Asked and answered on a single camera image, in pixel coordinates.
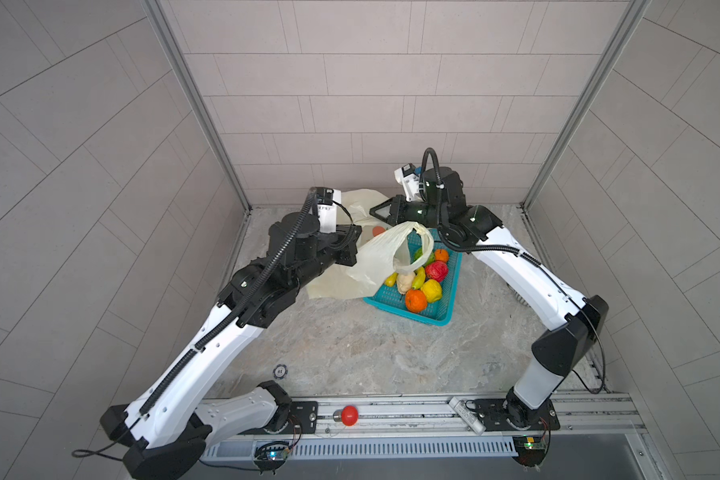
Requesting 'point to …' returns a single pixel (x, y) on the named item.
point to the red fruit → (437, 270)
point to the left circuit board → (270, 456)
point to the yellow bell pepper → (432, 290)
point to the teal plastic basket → (439, 312)
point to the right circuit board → (531, 449)
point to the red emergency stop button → (348, 415)
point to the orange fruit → (416, 300)
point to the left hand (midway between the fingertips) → (367, 227)
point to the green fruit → (419, 252)
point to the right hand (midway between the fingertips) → (371, 212)
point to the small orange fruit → (441, 255)
